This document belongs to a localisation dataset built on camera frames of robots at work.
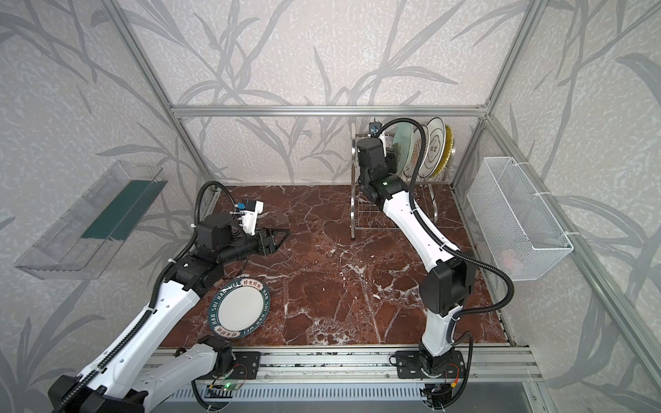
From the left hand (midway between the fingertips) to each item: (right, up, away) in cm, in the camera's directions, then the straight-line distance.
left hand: (284, 233), depth 71 cm
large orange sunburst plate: (+21, +20, +11) cm, 31 cm away
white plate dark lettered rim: (-19, -26, +14) cm, 35 cm away
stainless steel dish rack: (+26, +4, +32) cm, 41 cm away
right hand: (+30, +25, +8) cm, 40 cm away
